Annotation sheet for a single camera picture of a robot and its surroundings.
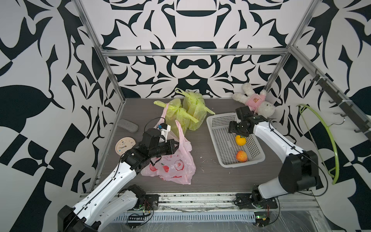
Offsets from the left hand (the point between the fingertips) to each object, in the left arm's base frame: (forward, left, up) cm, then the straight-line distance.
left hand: (180, 141), depth 73 cm
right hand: (+13, -32, -8) cm, 36 cm away
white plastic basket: (+1, -31, -20) cm, 37 cm away
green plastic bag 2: (+22, +3, -3) cm, 22 cm away
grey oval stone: (+24, +36, -18) cm, 47 cm away
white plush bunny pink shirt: (+37, -57, -13) cm, 69 cm away
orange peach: (-2, -35, -16) cm, 38 cm away
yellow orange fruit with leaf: (+8, -38, -16) cm, 42 cm away
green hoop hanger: (-18, -66, -1) cm, 68 cm away
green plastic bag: (+30, -10, -5) cm, 32 cm away
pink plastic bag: (-8, +2, -12) cm, 15 cm away
